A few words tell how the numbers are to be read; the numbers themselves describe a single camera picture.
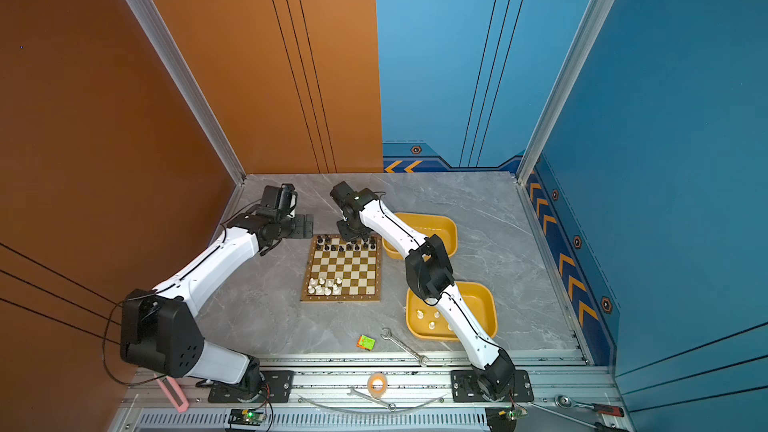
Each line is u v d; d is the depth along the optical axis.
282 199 0.68
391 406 0.71
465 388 0.72
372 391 0.73
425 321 0.83
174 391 0.72
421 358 0.77
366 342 0.78
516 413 0.68
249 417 0.71
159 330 0.42
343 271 0.92
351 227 0.83
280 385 0.74
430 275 0.62
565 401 0.70
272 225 0.61
